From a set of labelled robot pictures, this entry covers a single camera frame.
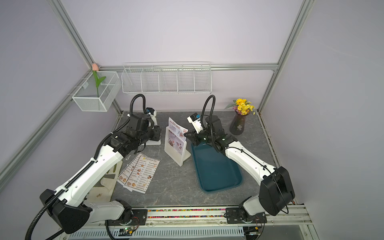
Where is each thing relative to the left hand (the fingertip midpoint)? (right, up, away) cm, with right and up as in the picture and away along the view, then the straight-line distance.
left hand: (158, 129), depth 74 cm
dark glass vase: (+47, +3, +25) cm, 53 cm away
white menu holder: (+5, -16, +17) cm, 24 cm away
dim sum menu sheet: (-19, -28, +13) cm, 36 cm away
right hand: (+13, -2, +2) cm, 13 cm away
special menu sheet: (+8, -5, +7) cm, 12 cm away
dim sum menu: (-9, -24, +17) cm, 30 cm away
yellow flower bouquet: (+46, +13, +14) cm, 50 cm away
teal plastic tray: (+31, -26, +15) cm, 43 cm away
